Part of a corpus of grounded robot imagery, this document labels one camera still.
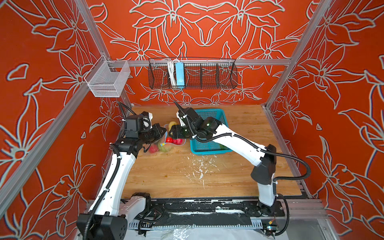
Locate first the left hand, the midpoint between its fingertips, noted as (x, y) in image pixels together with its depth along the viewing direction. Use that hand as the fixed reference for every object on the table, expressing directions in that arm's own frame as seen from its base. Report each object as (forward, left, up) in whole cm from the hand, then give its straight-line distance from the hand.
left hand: (166, 128), depth 72 cm
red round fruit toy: (+1, -5, -14) cm, 15 cm away
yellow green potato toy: (+2, -3, +1) cm, 3 cm away
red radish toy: (0, +11, -22) cm, 24 cm away
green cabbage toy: (0, +4, -20) cm, 21 cm away
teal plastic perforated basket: (+5, -16, -26) cm, 31 cm away
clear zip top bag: (-2, +1, -10) cm, 11 cm away
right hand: (-2, -2, -2) cm, 3 cm away
